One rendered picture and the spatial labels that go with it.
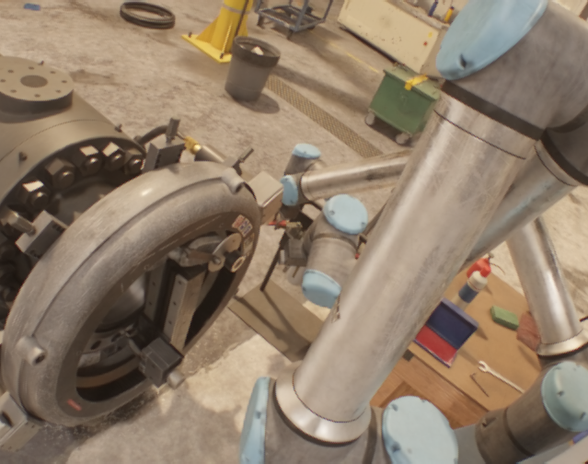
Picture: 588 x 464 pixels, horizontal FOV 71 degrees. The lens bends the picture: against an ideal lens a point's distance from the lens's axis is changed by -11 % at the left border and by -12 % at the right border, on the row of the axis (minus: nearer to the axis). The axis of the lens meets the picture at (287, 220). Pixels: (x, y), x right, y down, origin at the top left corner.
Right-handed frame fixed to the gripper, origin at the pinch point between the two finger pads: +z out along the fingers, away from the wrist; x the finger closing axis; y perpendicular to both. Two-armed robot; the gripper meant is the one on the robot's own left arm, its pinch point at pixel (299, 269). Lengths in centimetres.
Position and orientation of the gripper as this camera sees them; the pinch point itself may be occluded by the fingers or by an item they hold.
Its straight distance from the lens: 120.6
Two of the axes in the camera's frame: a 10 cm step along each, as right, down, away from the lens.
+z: -2.7, 4.3, 8.6
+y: -0.3, -9.0, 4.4
